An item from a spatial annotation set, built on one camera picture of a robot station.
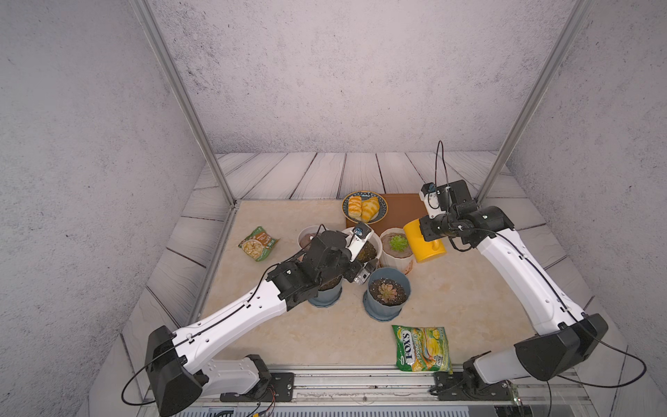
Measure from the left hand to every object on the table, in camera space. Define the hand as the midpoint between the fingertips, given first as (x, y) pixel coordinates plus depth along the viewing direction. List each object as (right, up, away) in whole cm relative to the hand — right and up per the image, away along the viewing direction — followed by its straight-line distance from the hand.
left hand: (368, 250), depth 70 cm
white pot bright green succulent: (+11, -2, +21) cm, 24 cm away
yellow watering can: (+17, 0, +7) cm, 18 cm away
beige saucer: (+19, -10, +28) cm, 35 cm away
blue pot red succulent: (-11, -14, +9) cm, 20 cm away
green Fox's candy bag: (+18, -30, +8) cm, 36 cm away
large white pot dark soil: (+4, -2, +23) cm, 24 cm away
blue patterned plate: (+10, +11, +44) cm, 46 cm away
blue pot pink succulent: (+8, -15, +13) cm, 21 cm away
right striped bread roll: (+5, +13, +41) cm, 43 cm away
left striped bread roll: (-1, +14, +42) cm, 44 cm away
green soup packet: (-40, -2, +35) cm, 53 cm away
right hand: (+18, +7, +6) cm, 21 cm away
